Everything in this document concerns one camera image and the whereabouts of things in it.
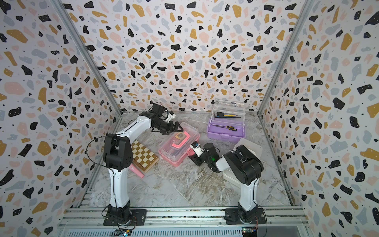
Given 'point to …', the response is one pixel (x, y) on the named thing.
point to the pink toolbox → (174, 149)
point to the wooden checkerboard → (143, 158)
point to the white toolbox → (229, 175)
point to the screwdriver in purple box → (231, 128)
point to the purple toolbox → (228, 121)
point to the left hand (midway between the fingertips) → (180, 130)
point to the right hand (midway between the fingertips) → (194, 153)
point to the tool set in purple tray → (221, 114)
